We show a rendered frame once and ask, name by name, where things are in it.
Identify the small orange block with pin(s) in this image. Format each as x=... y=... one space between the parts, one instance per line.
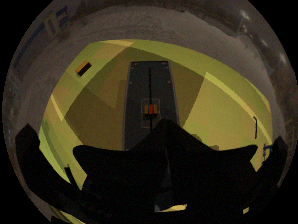
x=82 y=68

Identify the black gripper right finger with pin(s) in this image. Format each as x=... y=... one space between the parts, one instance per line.
x=193 y=164

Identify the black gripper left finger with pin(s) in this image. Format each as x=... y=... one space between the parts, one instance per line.
x=144 y=165

